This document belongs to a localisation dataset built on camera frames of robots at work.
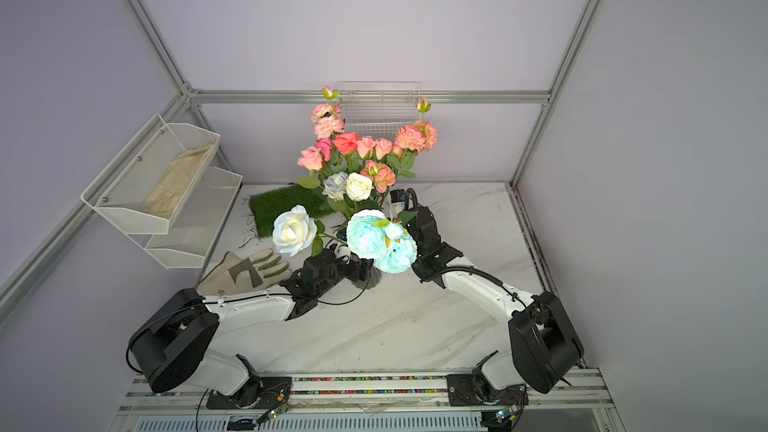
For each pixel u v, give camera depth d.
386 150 0.72
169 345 0.43
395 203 0.71
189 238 0.91
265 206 1.09
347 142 0.70
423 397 0.73
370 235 0.45
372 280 0.88
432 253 0.62
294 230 0.52
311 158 0.67
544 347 0.42
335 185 0.63
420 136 0.66
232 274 0.93
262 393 0.73
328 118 0.69
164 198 0.75
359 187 0.55
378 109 1.05
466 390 0.73
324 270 0.65
